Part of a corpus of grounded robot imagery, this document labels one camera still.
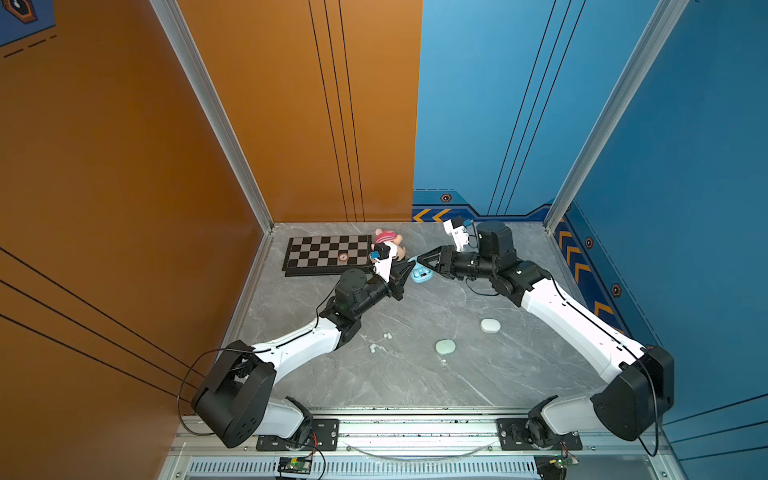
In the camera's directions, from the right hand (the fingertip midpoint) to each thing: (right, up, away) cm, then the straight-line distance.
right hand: (419, 261), depth 72 cm
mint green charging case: (+9, -26, +14) cm, 31 cm away
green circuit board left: (-30, -50, 0) cm, 58 cm away
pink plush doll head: (-9, +8, +36) cm, 38 cm away
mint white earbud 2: (-8, -23, +17) cm, 30 cm away
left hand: (-1, 0, +3) cm, 4 cm away
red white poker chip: (-24, 0, +33) cm, 41 cm away
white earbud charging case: (+24, -20, +19) cm, 36 cm away
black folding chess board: (-30, +1, +34) cm, 45 cm away
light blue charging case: (+1, -3, +2) cm, 4 cm away
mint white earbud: (-12, -26, +15) cm, 32 cm away
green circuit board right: (+34, -47, -2) cm, 58 cm away
